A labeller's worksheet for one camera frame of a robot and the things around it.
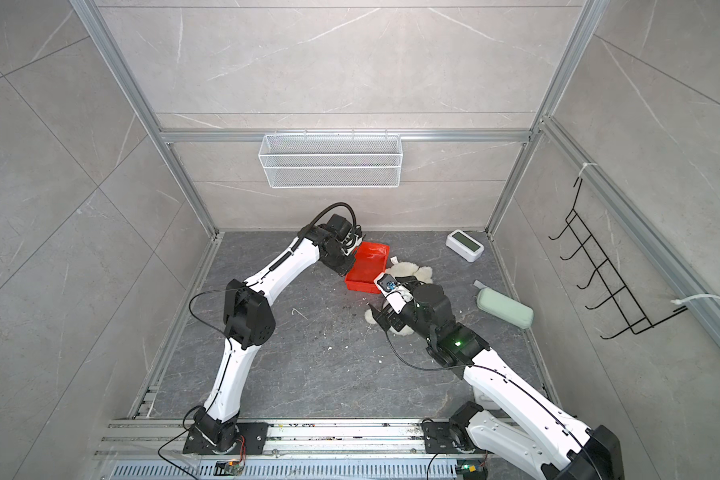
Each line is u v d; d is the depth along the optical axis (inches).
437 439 28.7
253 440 28.8
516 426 18.0
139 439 29.4
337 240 30.3
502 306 37.6
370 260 42.3
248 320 23.1
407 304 25.0
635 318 23.5
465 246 43.5
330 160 39.9
